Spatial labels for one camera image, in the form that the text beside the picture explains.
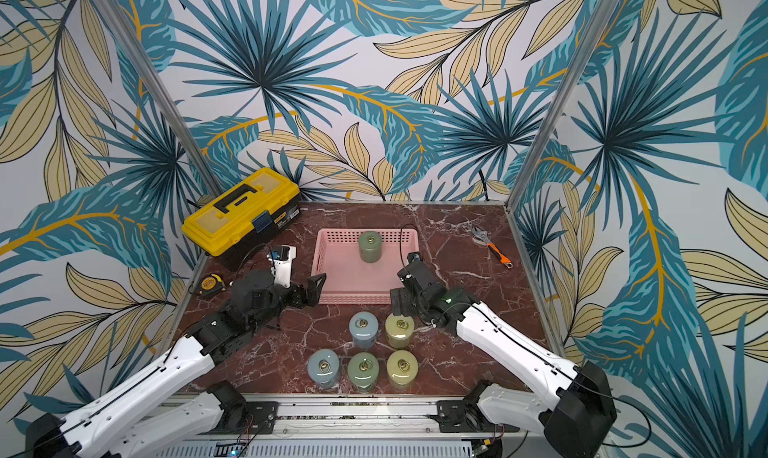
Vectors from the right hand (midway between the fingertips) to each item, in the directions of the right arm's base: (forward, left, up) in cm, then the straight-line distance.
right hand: (411, 293), depth 80 cm
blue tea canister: (-7, +13, -6) cm, 16 cm away
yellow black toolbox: (+31, +44, +4) cm, 55 cm away
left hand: (+2, +26, +7) cm, 27 cm away
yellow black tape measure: (+10, +60, -10) cm, 62 cm away
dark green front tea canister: (-18, +13, -6) cm, 22 cm away
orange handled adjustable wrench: (+30, -30, -13) cm, 44 cm away
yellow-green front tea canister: (-17, +3, -5) cm, 18 cm away
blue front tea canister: (-17, +23, -5) cm, 29 cm away
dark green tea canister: (+21, +11, -7) cm, 25 cm away
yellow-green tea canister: (-8, +3, -6) cm, 10 cm away
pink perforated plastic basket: (+15, +18, -17) cm, 29 cm away
